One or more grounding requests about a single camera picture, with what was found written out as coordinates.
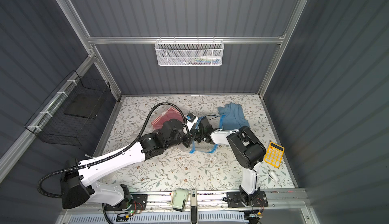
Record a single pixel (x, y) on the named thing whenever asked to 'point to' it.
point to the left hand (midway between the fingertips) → (198, 133)
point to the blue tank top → (232, 116)
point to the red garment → (171, 113)
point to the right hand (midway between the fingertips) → (186, 133)
